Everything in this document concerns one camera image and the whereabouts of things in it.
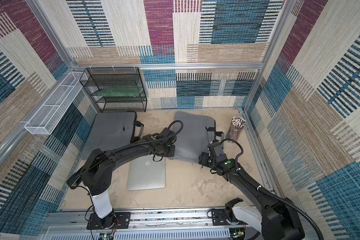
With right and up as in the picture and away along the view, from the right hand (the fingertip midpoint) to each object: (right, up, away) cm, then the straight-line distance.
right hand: (205, 160), depth 86 cm
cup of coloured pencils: (+19, +19, +4) cm, 27 cm away
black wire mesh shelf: (-70, +51, +14) cm, 88 cm away
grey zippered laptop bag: (-65, +16, +23) cm, 71 cm away
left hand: (-18, +4, +4) cm, 19 cm away
